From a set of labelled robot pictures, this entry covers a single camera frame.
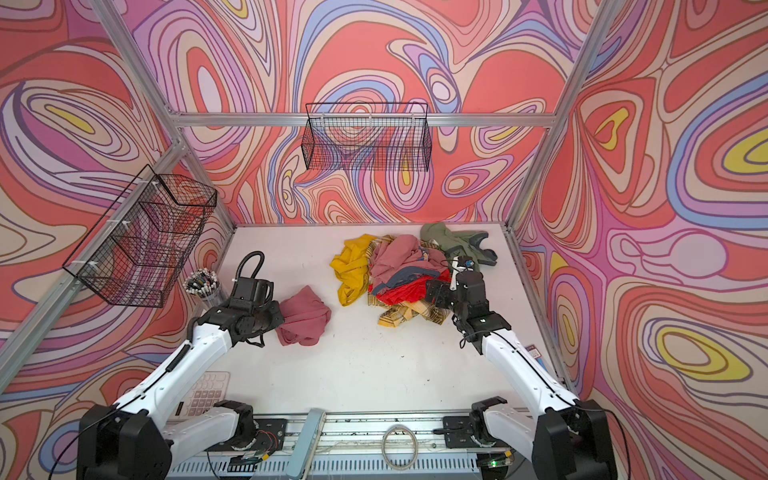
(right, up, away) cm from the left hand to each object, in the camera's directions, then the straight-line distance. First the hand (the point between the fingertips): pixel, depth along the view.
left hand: (283, 313), depth 85 cm
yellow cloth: (+18, +12, +14) cm, 26 cm away
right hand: (+46, +7, 0) cm, 47 cm away
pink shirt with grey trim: (+34, +16, +5) cm, 38 cm away
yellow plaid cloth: (+33, -1, +5) cm, 33 cm away
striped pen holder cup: (-21, +8, -3) cm, 22 cm away
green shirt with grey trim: (+55, +21, +23) cm, 63 cm away
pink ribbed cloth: (+7, -1, -1) cm, 7 cm away
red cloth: (+37, +6, +4) cm, 38 cm away
